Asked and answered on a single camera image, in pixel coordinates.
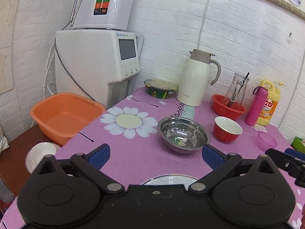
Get white saucer on side table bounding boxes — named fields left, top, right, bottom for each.
left=25, top=143, right=61, bottom=173

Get yellow dish soap bottle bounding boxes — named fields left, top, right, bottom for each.
left=256, top=80, right=285, bottom=126

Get steel bowl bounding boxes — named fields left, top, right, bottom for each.
left=158, top=116, right=211, bottom=155

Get pink floral tablecloth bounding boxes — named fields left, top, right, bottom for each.
left=1, top=88, right=304, bottom=228

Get pink thermos bottle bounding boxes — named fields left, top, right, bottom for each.
left=245, top=86, right=268, bottom=127

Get green instant noodle bowl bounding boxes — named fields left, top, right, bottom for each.
left=144, top=79, right=178, bottom=99

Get white water purifier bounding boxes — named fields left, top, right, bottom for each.
left=69, top=0, right=133, bottom=31

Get red plastic basket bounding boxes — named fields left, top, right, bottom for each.
left=212, top=94, right=246, bottom=120

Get white water dispenser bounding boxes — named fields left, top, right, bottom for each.
left=54, top=29, right=140, bottom=108

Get white bowl on side table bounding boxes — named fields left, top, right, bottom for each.
left=30, top=142, right=57, bottom=164

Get white floral plate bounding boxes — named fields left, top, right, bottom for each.
left=142, top=174, right=198, bottom=189

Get green box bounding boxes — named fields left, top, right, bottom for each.
left=291, top=136, right=305, bottom=153

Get orange plastic basin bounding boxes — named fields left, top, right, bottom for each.
left=30, top=93, right=106, bottom=146

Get black stirrer in carafe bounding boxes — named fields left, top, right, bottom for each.
left=226, top=72, right=250, bottom=108

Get purple plastic bowl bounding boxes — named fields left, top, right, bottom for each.
left=257, top=131, right=278, bottom=152

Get red white-lined bowl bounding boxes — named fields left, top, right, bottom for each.
left=213, top=116, right=243, bottom=143

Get cream thermos jug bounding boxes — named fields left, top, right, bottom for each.
left=176, top=49, right=221, bottom=107

